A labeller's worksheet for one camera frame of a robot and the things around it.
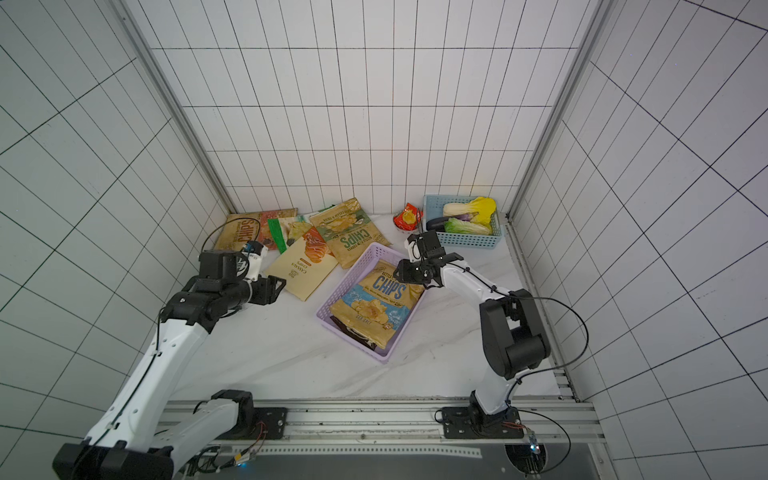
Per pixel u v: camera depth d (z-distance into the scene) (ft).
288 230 3.72
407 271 2.66
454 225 3.50
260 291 2.18
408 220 3.70
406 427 2.39
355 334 2.77
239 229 3.76
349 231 3.64
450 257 2.23
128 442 1.22
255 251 2.16
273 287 2.25
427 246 2.39
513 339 1.53
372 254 3.39
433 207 3.98
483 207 3.62
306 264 3.39
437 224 3.60
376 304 2.96
